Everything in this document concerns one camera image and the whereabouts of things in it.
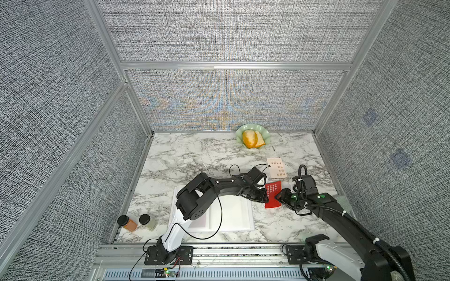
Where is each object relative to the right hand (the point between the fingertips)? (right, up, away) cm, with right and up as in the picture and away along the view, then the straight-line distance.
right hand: (276, 194), depth 83 cm
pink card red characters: (+6, +10, +19) cm, 22 cm away
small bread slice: (-2, +26, +26) cm, 37 cm away
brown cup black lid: (-67, -9, -10) cm, 68 cm away
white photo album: (-23, -9, 0) cm, 25 cm away
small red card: (0, +1, +8) cm, 8 cm away
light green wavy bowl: (+1, +34, +32) cm, 47 cm away
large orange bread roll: (-9, +28, +24) cm, 38 cm away
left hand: (-2, -5, +4) cm, 7 cm away
